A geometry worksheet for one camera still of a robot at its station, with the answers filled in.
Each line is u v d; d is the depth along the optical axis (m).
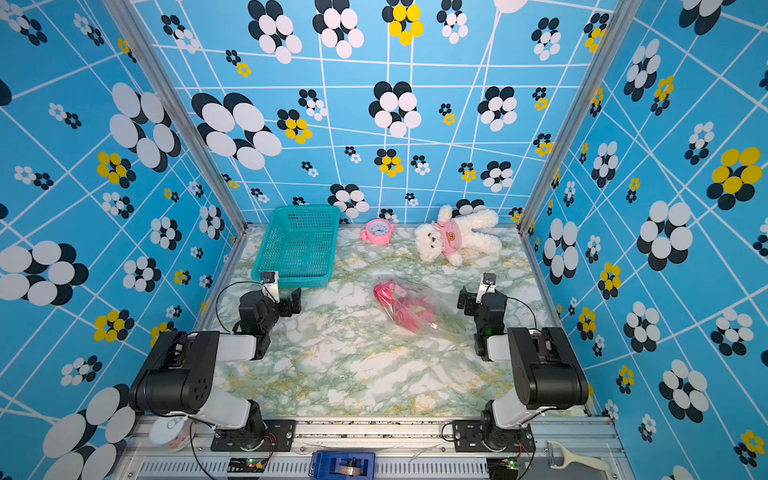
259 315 0.72
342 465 0.68
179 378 0.45
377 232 1.16
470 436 0.73
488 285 0.79
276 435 0.73
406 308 0.87
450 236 1.05
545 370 0.46
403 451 0.72
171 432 0.71
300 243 1.15
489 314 0.70
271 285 0.81
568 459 0.69
